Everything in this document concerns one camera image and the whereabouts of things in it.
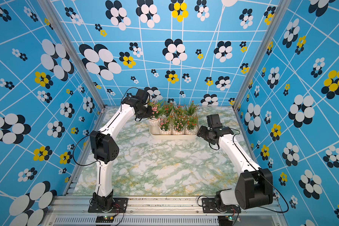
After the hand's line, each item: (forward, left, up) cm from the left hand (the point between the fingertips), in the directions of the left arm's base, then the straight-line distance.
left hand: (151, 113), depth 93 cm
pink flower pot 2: (-9, -18, -4) cm, 21 cm away
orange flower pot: (+6, -28, -3) cm, 29 cm away
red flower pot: (-6, -27, -9) cm, 29 cm away
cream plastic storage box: (-9, -14, -15) cm, 23 cm away
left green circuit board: (-56, +21, -20) cm, 63 cm away
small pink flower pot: (+5, -19, -3) cm, 20 cm away
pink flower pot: (-1, 0, -16) cm, 16 cm away
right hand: (-14, -34, -3) cm, 37 cm away
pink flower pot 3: (-8, -10, -5) cm, 14 cm away
